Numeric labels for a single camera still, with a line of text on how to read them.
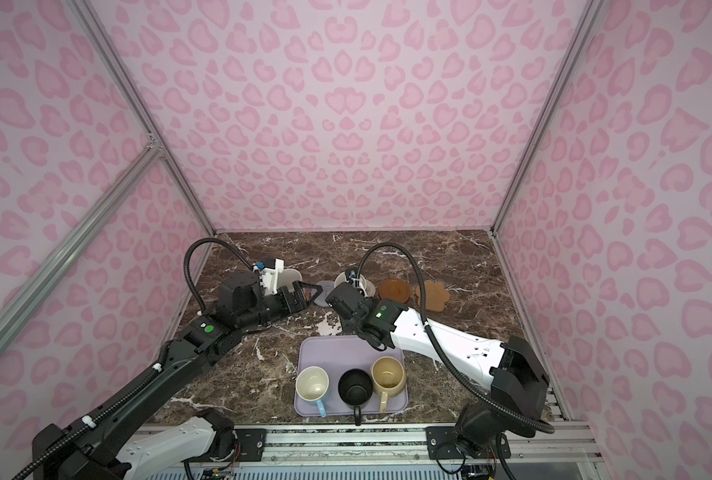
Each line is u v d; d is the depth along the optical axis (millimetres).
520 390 410
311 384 802
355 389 803
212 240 628
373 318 545
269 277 680
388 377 840
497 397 388
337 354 917
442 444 732
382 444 750
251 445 737
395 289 1012
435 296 1007
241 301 569
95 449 387
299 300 641
